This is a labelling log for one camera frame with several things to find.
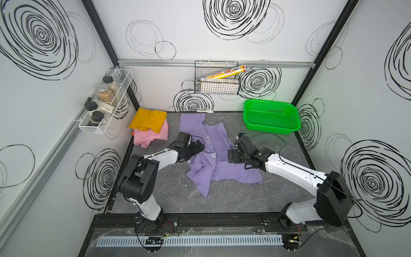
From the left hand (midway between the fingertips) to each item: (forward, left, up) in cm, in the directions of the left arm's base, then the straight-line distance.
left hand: (199, 149), depth 94 cm
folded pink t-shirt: (+8, +35, -1) cm, 36 cm away
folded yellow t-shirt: (+18, +34, +5) cm, 39 cm away
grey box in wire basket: (+23, -10, +29) cm, 38 cm away
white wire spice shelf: (+33, +48, +26) cm, 64 cm away
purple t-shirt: (-8, -7, 0) cm, 11 cm away
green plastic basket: (+33, -54, -4) cm, 63 cm away
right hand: (-7, -20, +6) cm, 22 cm away
